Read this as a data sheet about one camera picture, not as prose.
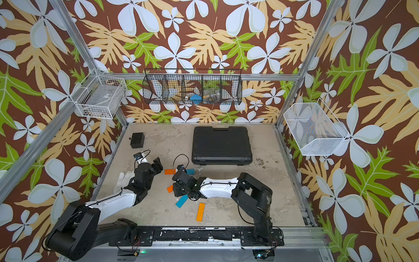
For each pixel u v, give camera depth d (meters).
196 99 0.94
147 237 0.74
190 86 0.98
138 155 0.76
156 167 0.78
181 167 0.80
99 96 0.86
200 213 0.81
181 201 0.85
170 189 0.92
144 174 0.67
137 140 1.07
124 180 0.93
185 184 0.66
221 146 0.99
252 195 0.51
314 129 0.81
